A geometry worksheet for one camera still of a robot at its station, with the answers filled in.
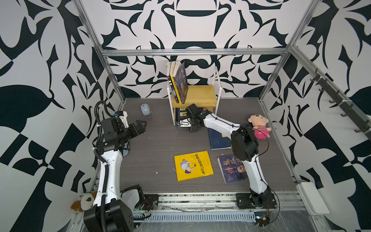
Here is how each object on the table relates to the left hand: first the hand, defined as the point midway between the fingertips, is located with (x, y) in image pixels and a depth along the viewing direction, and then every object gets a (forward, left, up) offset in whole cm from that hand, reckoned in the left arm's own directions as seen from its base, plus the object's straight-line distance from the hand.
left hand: (139, 123), depth 77 cm
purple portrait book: (-18, -51, -21) cm, 58 cm away
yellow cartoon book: (-16, -29, -21) cm, 39 cm away
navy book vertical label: (-1, -45, -22) cm, 50 cm away
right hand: (+14, -29, -15) cm, 36 cm away
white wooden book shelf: (+24, -40, -4) cm, 47 cm away
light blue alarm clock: (+23, +3, -16) cm, 28 cm away
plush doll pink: (+9, -74, -15) cm, 76 cm away
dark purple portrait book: (+23, -23, +9) cm, 34 cm away
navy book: (+18, -22, -15) cm, 32 cm away
